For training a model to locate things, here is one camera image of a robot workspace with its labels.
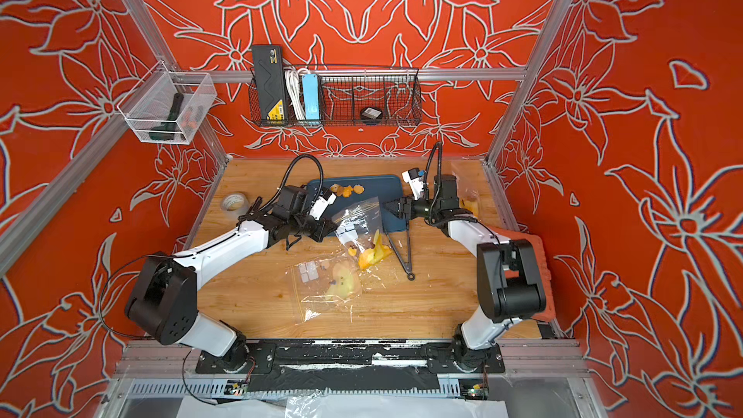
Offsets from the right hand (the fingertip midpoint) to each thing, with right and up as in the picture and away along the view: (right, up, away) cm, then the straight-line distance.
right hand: (385, 204), depth 85 cm
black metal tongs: (+7, -21, +3) cm, 22 cm away
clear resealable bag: (-8, -8, +1) cm, 11 cm away
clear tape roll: (-55, -1, +21) cm, 59 cm away
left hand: (-15, -6, +1) cm, 16 cm away
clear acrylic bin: (-70, +30, +5) cm, 76 cm away
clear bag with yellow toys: (-18, -25, +1) cm, 31 cm away
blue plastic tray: (+1, +5, +22) cm, 22 cm away
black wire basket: (-8, +36, +11) cm, 38 cm away
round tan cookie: (-9, +4, +22) cm, 24 cm away
